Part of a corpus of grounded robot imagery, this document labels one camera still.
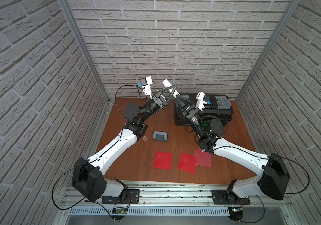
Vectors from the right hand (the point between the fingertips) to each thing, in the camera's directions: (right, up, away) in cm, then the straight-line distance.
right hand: (177, 97), depth 56 cm
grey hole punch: (-9, -22, +39) cm, 46 cm away
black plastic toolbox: (+33, -2, +37) cm, 49 cm away
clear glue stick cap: (-19, -24, +39) cm, 49 cm away
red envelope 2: (+9, -38, +29) cm, 49 cm away
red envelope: (-7, -37, +32) cm, 49 cm away
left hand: (+1, +3, -3) cm, 4 cm away
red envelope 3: (+19, -36, +32) cm, 52 cm away
